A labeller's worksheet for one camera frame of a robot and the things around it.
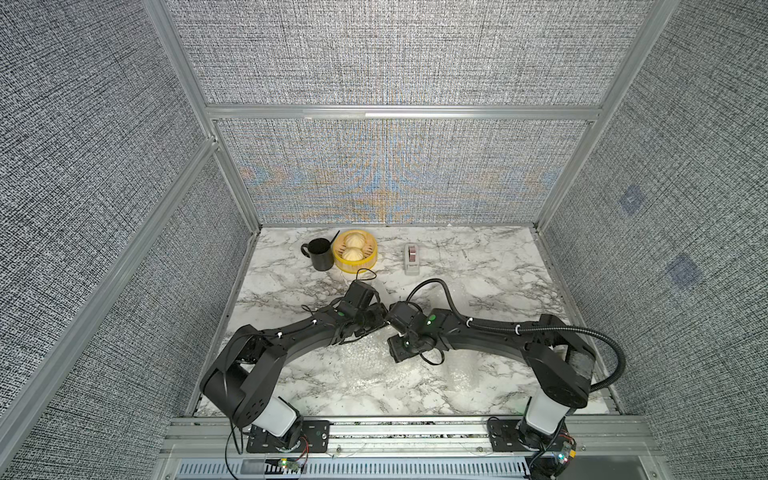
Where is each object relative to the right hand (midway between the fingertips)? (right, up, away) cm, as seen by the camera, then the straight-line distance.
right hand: (396, 343), depth 85 cm
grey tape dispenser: (+6, +24, +21) cm, 32 cm away
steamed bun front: (-14, +26, +18) cm, 34 cm away
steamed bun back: (-14, +30, +22) cm, 39 cm away
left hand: (-1, +7, +3) cm, 7 cm away
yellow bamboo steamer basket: (-8, +28, +25) cm, 38 cm away
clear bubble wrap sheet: (+29, +11, +15) cm, 35 cm away
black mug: (-25, +26, +16) cm, 39 cm away
